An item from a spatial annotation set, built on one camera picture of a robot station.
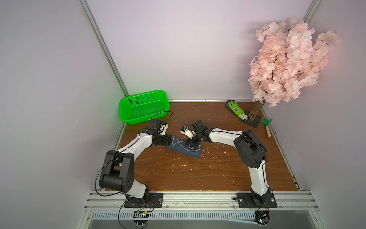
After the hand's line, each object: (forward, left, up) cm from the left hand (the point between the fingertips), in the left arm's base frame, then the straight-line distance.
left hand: (169, 139), depth 91 cm
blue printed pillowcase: (-3, -6, -1) cm, 7 cm away
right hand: (+3, -12, -3) cm, 13 cm away
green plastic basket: (+34, +27, -6) cm, 44 cm away
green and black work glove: (+34, -49, -4) cm, 60 cm away
